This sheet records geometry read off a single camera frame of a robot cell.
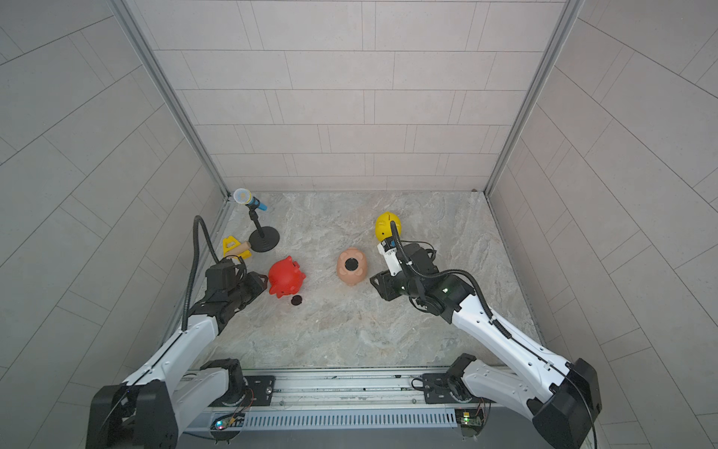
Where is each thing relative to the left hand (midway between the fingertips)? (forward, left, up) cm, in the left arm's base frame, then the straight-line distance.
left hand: (271, 274), depth 87 cm
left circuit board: (-37, +1, -1) cm, 37 cm away
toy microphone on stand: (+15, +8, -3) cm, 18 cm away
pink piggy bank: (-2, -24, +2) cm, 25 cm away
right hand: (-7, -33, +11) cm, 35 cm away
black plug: (-6, -8, -5) cm, 11 cm away
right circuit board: (-36, -56, -5) cm, 67 cm away
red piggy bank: (-2, -5, +1) cm, 5 cm away
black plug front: (+2, -25, +3) cm, 26 cm away
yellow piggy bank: (+17, -35, +4) cm, 39 cm away
